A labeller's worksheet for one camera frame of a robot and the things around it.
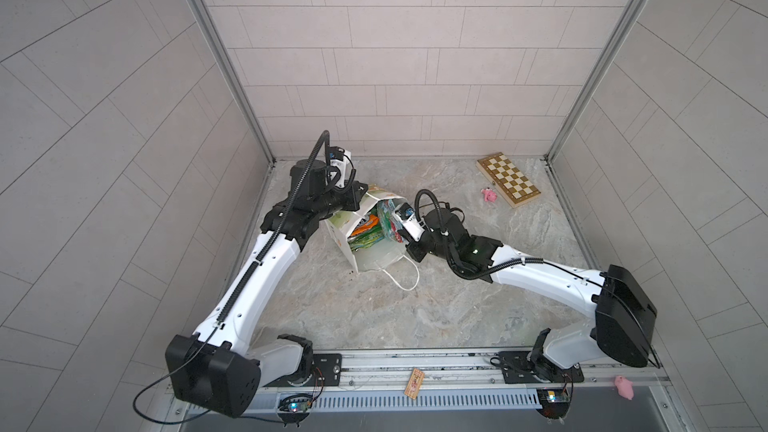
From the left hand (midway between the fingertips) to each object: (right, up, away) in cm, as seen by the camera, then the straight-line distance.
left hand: (373, 183), depth 72 cm
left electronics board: (-16, -48, -8) cm, 52 cm away
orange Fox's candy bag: (-3, -12, +14) cm, 19 cm away
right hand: (+6, -13, +5) cm, 15 cm away
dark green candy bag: (-3, -16, +14) cm, 22 cm away
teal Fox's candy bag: (+4, -11, +7) cm, 14 cm away
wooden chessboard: (+48, -2, +33) cm, 58 cm away
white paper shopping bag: (-2, -21, +9) cm, 23 cm away
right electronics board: (+42, -51, -4) cm, 66 cm away
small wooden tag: (+10, -46, -4) cm, 48 cm away
